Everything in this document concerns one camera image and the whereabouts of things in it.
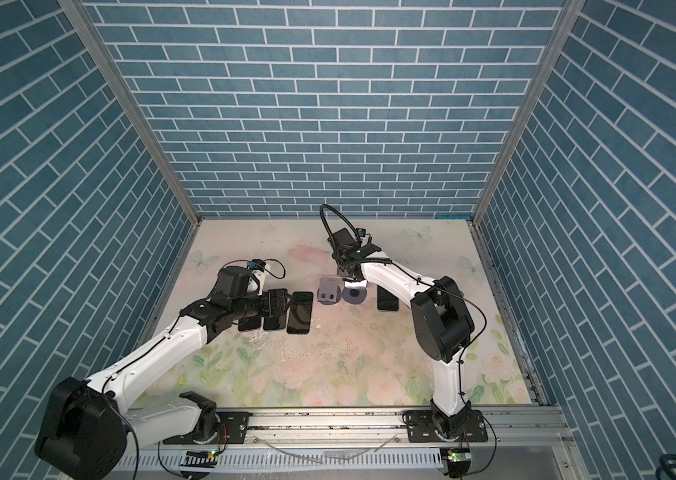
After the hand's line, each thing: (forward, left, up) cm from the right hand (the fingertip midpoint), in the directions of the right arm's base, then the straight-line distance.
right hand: (351, 264), depth 95 cm
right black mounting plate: (-42, -21, -10) cm, 48 cm away
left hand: (-15, +18, +3) cm, 24 cm away
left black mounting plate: (-46, +26, -9) cm, 54 cm away
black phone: (-10, -12, -5) cm, 16 cm away
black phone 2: (-22, +16, +10) cm, 29 cm away
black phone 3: (-16, +14, -4) cm, 22 cm away
